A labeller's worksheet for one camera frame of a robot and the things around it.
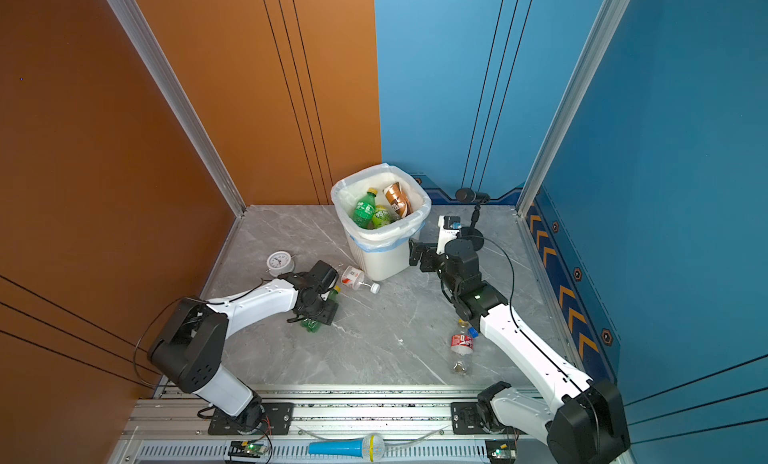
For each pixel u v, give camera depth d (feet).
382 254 2.76
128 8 2.33
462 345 2.64
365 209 2.94
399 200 2.92
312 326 2.77
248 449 2.31
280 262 3.28
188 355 1.48
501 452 2.33
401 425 2.42
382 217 3.01
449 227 2.12
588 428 1.25
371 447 2.17
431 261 2.24
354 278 3.08
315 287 2.28
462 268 1.83
